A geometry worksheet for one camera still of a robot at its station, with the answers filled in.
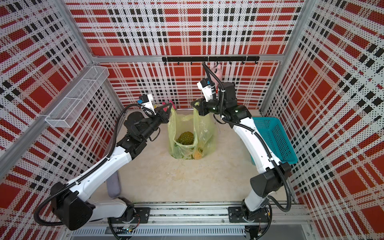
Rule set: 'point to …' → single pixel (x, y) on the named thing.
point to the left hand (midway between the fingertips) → (173, 103)
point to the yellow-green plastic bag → (203, 128)
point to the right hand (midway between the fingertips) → (194, 102)
